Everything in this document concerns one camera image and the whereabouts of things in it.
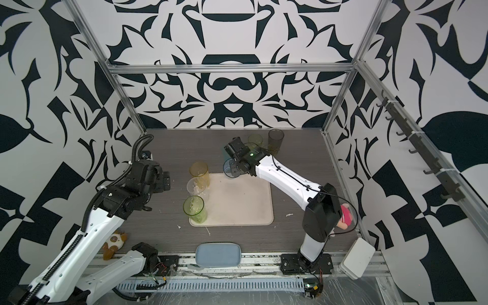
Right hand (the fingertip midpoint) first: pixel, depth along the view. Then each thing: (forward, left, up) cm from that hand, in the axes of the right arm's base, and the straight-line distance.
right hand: (238, 163), depth 83 cm
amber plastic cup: (0, +18, -5) cm, 18 cm away
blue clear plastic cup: (-7, +2, +7) cm, 10 cm away
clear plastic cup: (-6, +19, -9) cm, 22 cm away
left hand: (-9, +33, +7) cm, 35 cm away
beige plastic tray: (-9, -1, -19) cm, 21 cm away
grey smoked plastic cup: (+19, -18, -5) cm, 27 cm away
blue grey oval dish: (-33, +8, -15) cm, 37 cm away
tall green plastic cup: (-13, +20, -13) cm, 28 cm away
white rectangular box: (-35, -44, -14) cm, 58 cm away
